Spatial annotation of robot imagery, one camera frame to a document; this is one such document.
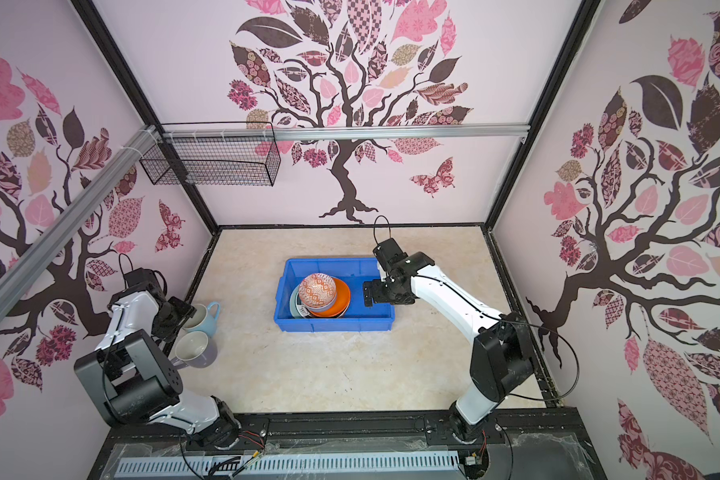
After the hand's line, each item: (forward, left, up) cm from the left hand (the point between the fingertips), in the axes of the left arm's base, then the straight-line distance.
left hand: (186, 323), depth 84 cm
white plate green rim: (+7, -30, -4) cm, 31 cm away
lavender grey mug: (-5, -1, -7) cm, 9 cm away
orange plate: (+9, -44, -4) cm, 45 cm away
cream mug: (+1, -5, +1) cm, 5 cm away
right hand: (+6, -56, +5) cm, 57 cm away
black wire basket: (+48, -2, +25) cm, 54 cm away
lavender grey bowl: (+5, -40, 0) cm, 40 cm away
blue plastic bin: (+23, -48, -6) cm, 54 cm away
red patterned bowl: (+12, -37, -1) cm, 38 cm away
